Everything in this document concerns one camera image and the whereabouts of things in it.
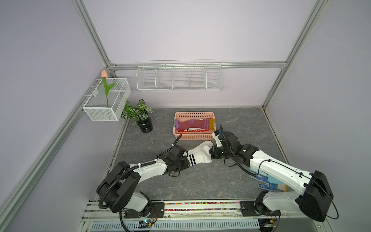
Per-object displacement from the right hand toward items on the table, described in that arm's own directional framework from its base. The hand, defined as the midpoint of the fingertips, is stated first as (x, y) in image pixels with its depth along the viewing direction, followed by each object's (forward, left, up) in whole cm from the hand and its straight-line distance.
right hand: (208, 150), depth 80 cm
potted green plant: (+20, +40, +9) cm, 46 cm away
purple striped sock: (+26, +1, -9) cm, 28 cm away
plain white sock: (+4, +4, -12) cm, 13 cm away
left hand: (-3, +11, -12) cm, 16 cm away
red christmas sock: (+22, +5, -13) cm, 26 cm away
